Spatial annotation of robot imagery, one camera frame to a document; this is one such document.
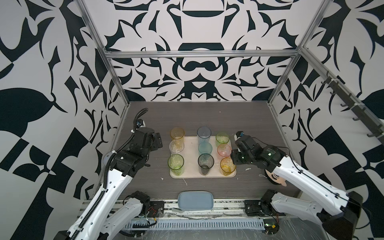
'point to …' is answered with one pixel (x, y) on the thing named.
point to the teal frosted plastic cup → (204, 147)
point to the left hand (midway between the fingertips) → (146, 135)
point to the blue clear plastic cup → (204, 133)
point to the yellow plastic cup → (227, 166)
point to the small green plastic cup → (222, 138)
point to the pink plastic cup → (223, 150)
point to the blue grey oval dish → (195, 200)
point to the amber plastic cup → (177, 133)
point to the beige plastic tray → (191, 169)
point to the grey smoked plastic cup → (205, 161)
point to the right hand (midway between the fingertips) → (232, 153)
